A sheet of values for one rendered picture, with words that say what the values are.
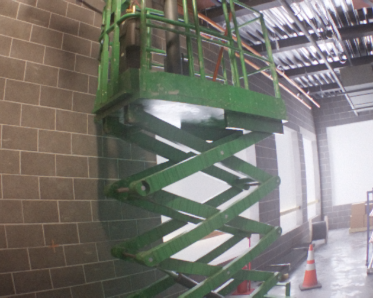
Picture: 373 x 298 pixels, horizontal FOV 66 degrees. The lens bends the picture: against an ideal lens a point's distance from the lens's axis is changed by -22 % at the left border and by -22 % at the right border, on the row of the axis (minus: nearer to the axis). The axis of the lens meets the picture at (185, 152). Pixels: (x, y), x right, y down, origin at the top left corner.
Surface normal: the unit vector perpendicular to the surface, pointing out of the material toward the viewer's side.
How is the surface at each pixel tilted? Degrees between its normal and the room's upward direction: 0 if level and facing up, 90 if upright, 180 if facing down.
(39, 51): 90
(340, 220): 90
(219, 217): 90
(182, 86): 90
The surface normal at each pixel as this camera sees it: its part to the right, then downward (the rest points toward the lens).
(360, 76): -0.58, -0.07
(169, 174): 0.62, -0.14
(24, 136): 0.81, -0.13
